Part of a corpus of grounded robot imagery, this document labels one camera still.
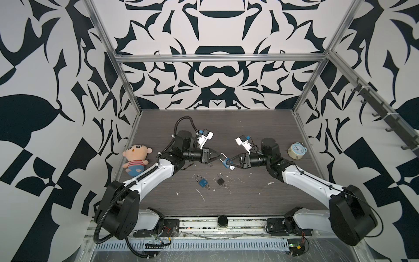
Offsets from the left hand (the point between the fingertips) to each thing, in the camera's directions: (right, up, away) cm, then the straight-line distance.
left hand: (223, 154), depth 73 cm
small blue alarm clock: (+45, -1, +23) cm, 50 cm away
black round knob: (-1, -26, -6) cm, 27 cm away
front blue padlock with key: (-10, -17, +15) cm, 25 cm away
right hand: (+2, -4, -2) cm, 5 cm away
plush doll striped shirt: (-46, -3, +16) cm, 48 cm away
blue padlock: (0, -3, -1) cm, 3 cm away
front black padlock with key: (0, -16, +15) cm, 22 cm away
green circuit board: (+31, -39, -2) cm, 50 cm away
